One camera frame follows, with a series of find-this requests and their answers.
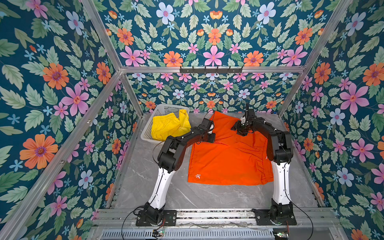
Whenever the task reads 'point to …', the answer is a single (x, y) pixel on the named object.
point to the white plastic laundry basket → (161, 109)
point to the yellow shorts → (166, 125)
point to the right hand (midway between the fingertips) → (234, 128)
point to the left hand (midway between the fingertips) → (216, 134)
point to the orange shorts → (232, 159)
